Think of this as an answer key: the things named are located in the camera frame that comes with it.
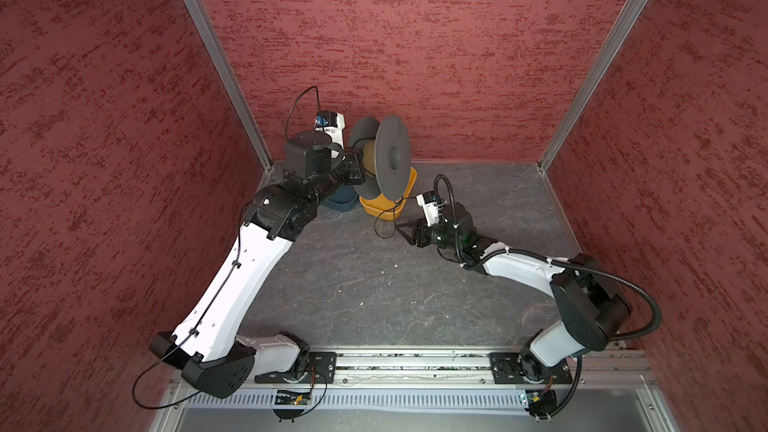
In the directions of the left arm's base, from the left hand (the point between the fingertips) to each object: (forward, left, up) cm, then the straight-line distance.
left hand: (361, 159), depth 64 cm
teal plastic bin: (+16, +10, -34) cm, 39 cm away
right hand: (-2, -9, -27) cm, 29 cm away
